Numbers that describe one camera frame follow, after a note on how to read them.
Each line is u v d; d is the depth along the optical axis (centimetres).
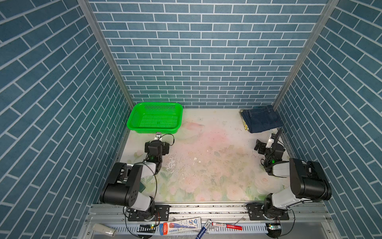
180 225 69
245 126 108
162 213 74
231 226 69
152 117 116
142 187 83
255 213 73
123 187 45
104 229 67
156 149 71
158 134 81
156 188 83
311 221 77
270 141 83
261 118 105
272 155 72
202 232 68
